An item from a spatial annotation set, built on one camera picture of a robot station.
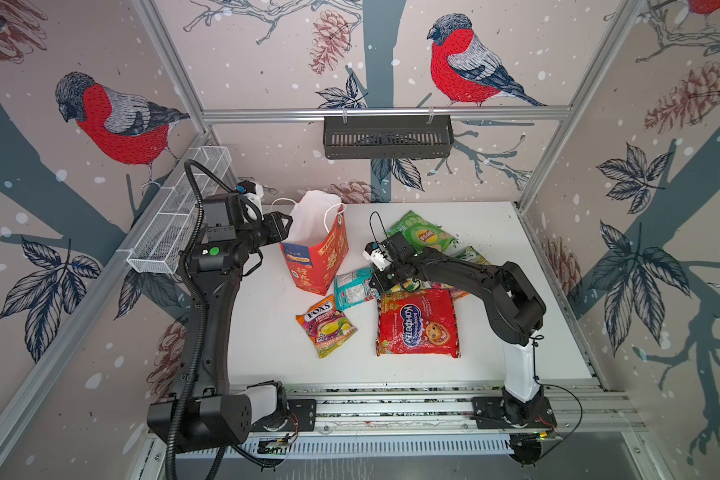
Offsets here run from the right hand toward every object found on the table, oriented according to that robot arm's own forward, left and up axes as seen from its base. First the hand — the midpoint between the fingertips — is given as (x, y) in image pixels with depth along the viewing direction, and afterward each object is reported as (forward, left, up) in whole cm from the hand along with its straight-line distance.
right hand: (370, 286), depth 93 cm
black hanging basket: (+47, +4, +23) cm, 53 cm away
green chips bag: (+23, -19, 0) cm, 30 cm away
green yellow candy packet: (+2, -13, -2) cm, 13 cm away
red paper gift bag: (+1, +14, +20) cm, 25 cm away
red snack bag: (-12, -15, +1) cm, 20 cm away
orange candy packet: (-13, +12, -1) cm, 18 cm away
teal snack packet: (-1, +5, 0) cm, 5 cm away
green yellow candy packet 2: (+16, -35, -3) cm, 39 cm away
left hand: (0, +20, +31) cm, 37 cm away
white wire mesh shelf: (-4, +50, +28) cm, 57 cm away
